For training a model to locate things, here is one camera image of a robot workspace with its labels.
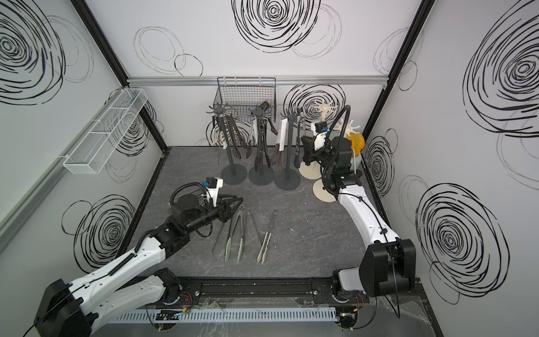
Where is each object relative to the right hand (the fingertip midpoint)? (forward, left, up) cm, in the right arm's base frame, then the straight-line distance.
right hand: (306, 137), depth 75 cm
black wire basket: (+29, +28, -1) cm, 41 cm away
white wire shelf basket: (-6, +75, 0) cm, 75 cm away
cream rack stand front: (+1, -10, -36) cm, 37 cm away
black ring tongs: (+4, +16, -5) cm, 18 cm away
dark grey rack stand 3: (+6, +5, -34) cm, 35 cm away
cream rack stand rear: (+12, -9, -35) cm, 38 cm away
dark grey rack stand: (+9, +33, -35) cm, 49 cm away
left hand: (-19, +24, -12) cm, 33 cm away
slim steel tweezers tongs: (-18, +20, -35) cm, 45 cm away
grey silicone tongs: (+4, +19, -1) cm, 20 cm away
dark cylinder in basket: (+22, +17, -2) cm, 28 cm away
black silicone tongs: (+6, +28, -6) cm, 29 cm away
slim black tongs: (-5, +3, -5) cm, 7 cm away
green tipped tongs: (-24, +29, -34) cm, 51 cm away
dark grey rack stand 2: (+9, +19, -34) cm, 40 cm away
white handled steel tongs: (+7, +33, -3) cm, 34 cm away
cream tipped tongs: (-26, +15, -33) cm, 45 cm away
